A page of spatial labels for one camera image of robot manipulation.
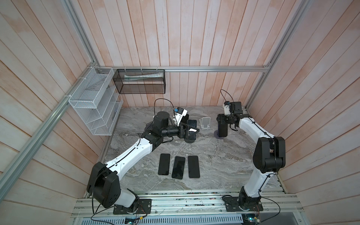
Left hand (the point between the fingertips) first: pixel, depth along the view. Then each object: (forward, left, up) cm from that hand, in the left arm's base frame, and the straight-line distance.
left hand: (194, 132), depth 71 cm
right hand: (+23, -23, -15) cm, 36 cm away
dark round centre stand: (+11, 0, -28) cm, 30 cm away
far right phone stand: (+18, -20, -29) cm, 39 cm away
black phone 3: (+17, -24, -22) cm, 36 cm away
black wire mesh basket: (+49, +37, -3) cm, 61 cm away
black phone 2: (-7, -2, -29) cm, 30 cm away
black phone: (-6, +17, -30) cm, 35 cm away
